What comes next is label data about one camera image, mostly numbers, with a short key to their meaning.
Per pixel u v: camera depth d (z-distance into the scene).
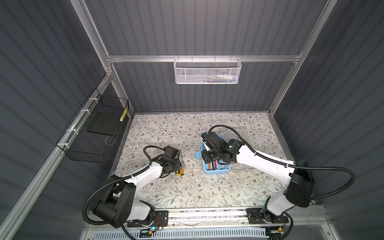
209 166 0.91
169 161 0.70
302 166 0.44
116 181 0.45
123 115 0.81
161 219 0.72
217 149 0.60
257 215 0.73
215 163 0.93
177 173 0.87
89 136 0.72
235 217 0.75
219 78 0.92
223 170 0.84
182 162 0.93
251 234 0.70
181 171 0.89
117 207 0.42
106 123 0.78
